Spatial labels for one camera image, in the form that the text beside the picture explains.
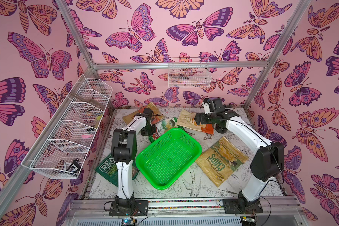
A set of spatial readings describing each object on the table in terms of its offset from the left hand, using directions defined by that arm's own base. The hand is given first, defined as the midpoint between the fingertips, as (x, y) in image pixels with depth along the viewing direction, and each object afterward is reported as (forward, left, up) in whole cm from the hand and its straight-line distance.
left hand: (154, 132), depth 103 cm
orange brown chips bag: (+19, 0, -2) cm, 19 cm away
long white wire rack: (-31, +38, +24) cm, 54 cm away
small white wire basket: (+27, -23, +33) cm, 48 cm away
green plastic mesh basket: (-19, -10, -2) cm, 21 cm away
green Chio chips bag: (+5, -5, 0) cm, 7 cm away
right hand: (-1, -29, +18) cm, 35 cm away
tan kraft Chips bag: (-22, -43, +1) cm, 49 cm away
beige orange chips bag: (+12, -24, +1) cm, 27 cm away
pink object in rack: (-19, +31, +24) cm, 44 cm away
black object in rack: (-35, +30, +23) cm, 52 cm away
